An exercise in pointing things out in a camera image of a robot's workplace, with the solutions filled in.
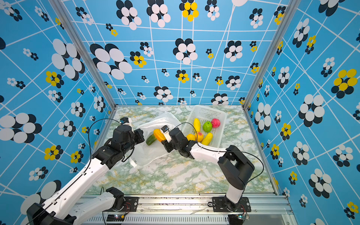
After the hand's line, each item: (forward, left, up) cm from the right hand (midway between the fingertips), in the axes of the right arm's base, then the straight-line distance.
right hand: (165, 140), depth 87 cm
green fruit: (+14, -28, -5) cm, 32 cm away
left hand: (-1, +9, +13) cm, 16 cm away
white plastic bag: (-6, +15, -8) cm, 18 cm away
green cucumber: (+4, +11, -6) cm, 13 cm away
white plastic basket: (+27, -28, -6) cm, 40 cm away
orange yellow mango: (0, +3, +6) cm, 7 cm away
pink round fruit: (+18, -35, -6) cm, 40 cm away
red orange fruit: (+6, -22, -6) cm, 24 cm away
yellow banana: (+5, -28, -6) cm, 29 cm away
